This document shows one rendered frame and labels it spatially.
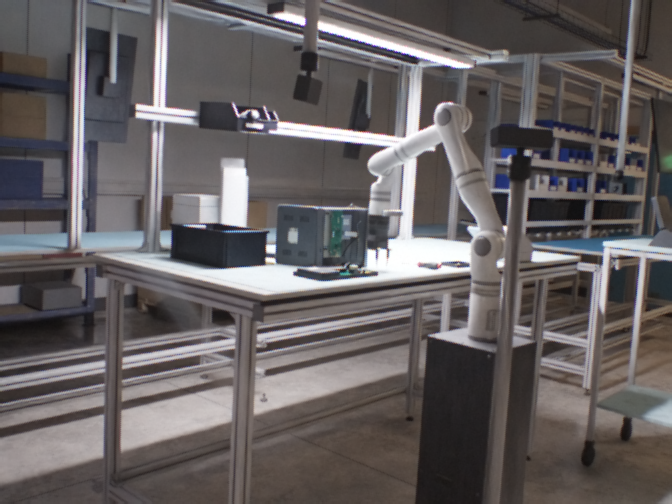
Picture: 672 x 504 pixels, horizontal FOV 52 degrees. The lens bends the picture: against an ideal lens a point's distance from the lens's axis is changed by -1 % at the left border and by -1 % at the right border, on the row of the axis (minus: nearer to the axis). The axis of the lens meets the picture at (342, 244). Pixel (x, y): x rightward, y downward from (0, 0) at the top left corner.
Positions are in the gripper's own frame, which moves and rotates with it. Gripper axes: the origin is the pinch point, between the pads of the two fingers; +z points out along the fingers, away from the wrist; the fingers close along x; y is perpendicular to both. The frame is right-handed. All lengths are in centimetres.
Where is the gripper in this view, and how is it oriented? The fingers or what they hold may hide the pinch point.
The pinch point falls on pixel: (381, 266)
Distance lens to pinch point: 242.4
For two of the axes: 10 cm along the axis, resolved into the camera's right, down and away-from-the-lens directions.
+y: -7.1, -1.1, 7.0
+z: -0.6, 9.9, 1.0
